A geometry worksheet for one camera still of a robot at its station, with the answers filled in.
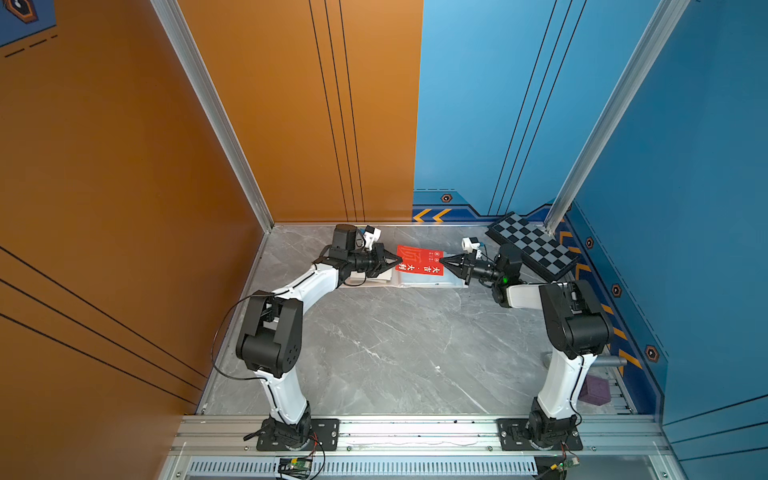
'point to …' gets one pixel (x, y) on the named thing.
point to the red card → (420, 261)
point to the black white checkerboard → (540, 249)
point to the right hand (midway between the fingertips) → (444, 263)
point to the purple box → (595, 390)
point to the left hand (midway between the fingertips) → (402, 255)
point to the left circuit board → (297, 466)
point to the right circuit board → (571, 462)
